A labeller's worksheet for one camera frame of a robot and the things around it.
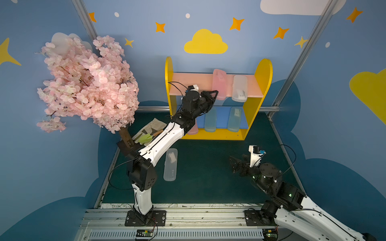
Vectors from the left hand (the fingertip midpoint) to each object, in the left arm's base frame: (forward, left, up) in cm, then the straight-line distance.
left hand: (219, 89), depth 70 cm
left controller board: (-55, +34, -46) cm, 79 cm away
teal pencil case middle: (+4, +1, -30) cm, 30 cm away
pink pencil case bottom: (-1, +12, -31) cm, 33 cm away
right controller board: (-53, -28, -47) cm, 76 cm away
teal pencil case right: (+9, -16, -30) cm, 35 cm away
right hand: (-24, -10, -21) cm, 33 cm away
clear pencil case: (-19, +26, -45) cm, 55 cm away
